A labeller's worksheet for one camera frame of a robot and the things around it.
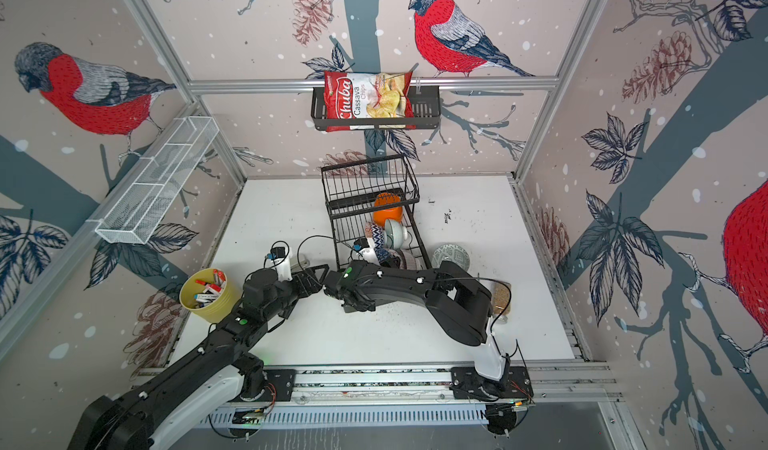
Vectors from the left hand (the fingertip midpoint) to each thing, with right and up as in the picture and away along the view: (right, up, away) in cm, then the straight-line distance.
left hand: (317, 270), depth 81 cm
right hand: (+21, -1, +3) cm, 21 cm away
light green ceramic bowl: (+22, +9, +11) cm, 26 cm away
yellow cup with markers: (-29, -7, -1) cm, 30 cm away
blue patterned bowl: (+19, +4, 0) cm, 19 cm away
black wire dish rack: (+8, +23, +10) cm, 26 cm away
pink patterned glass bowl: (+25, +2, +3) cm, 25 cm away
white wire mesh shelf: (-42, +17, -9) cm, 46 cm away
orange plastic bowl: (+17, +14, +23) cm, 31 cm away
